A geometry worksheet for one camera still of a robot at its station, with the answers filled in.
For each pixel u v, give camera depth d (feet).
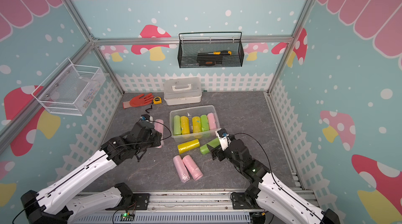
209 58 2.87
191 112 3.56
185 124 3.21
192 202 2.49
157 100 3.69
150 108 3.69
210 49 3.08
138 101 3.80
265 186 1.67
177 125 3.16
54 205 1.28
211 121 3.25
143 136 1.83
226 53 2.94
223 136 2.09
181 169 2.66
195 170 2.61
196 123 3.19
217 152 2.16
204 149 2.90
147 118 2.21
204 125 3.17
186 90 3.47
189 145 2.93
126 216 2.39
